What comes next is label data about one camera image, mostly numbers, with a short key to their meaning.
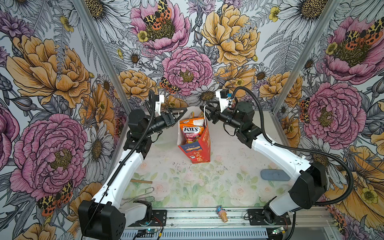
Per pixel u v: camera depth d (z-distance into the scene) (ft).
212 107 2.10
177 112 1.96
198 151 2.51
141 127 1.73
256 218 2.40
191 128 2.46
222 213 2.40
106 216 1.24
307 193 1.38
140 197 2.67
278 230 2.35
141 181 2.84
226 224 2.40
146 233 2.38
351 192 1.37
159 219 2.40
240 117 1.91
